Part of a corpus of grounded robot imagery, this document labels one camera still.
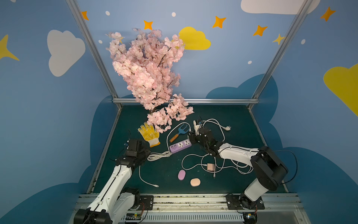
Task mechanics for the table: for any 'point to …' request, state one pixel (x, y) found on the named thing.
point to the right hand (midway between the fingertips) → (192, 130)
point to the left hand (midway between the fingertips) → (149, 148)
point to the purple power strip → (180, 146)
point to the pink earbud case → (195, 182)
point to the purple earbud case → (182, 175)
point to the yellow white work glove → (150, 134)
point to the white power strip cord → (226, 128)
